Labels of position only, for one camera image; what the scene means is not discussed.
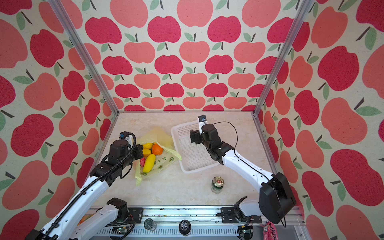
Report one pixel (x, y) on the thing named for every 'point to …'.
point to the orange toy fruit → (156, 149)
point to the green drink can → (217, 184)
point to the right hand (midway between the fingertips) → (201, 128)
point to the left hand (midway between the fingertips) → (146, 147)
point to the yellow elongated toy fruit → (149, 163)
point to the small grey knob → (149, 224)
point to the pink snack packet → (269, 231)
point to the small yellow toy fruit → (148, 145)
